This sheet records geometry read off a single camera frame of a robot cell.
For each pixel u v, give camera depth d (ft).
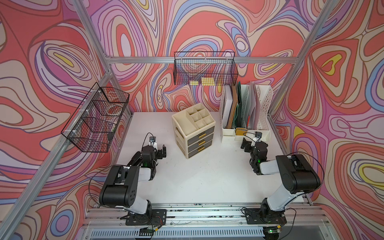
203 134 2.66
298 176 1.55
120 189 1.47
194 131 2.54
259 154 2.41
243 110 2.90
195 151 2.93
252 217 2.40
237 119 3.05
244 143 2.86
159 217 2.37
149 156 2.32
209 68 3.10
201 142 2.83
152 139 2.57
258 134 2.63
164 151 2.83
